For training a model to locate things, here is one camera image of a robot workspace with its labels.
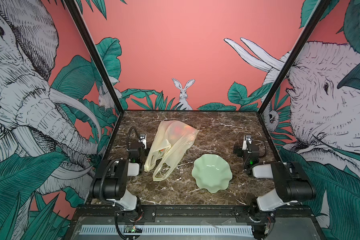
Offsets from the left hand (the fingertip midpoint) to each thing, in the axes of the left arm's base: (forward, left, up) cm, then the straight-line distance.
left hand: (145, 140), depth 95 cm
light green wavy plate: (-21, -41, -7) cm, 46 cm away
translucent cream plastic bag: (0, -19, +1) cm, 20 cm away
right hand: (-3, -63, +1) cm, 63 cm away
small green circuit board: (-47, +1, -6) cm, 47 cm away
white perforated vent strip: (-48, -16, -7) cm, 51 cm away
